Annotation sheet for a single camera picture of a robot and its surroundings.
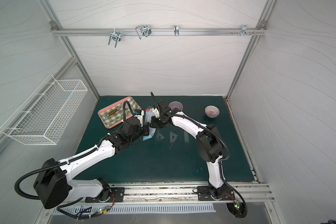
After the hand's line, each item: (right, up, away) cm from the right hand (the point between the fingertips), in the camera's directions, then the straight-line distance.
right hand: (150, 125), depth 88 cm
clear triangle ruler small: (+15, -10, +10) cm, 20 cm away
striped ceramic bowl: (+45, +9, +20) cm, 50 cm away
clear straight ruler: (+24, -12, +9) cm, 29 cm away
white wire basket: (-50, +5, -21) cm, 55 cm away
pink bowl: (+17, +14, +20) cm, 30 cm away
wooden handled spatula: (-34, +8, +19) cm, 39 cm away
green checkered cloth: (-31, +6, +20) cm, 37 cm away
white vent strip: (+21, -41, -18) cm, 49 cm away
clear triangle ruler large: (+5, -9, +8) cm, 13 cm away
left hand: (+1, +2, -7) cm, 8 cm away
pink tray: (-25, +19, +30) cm, 43 cm away
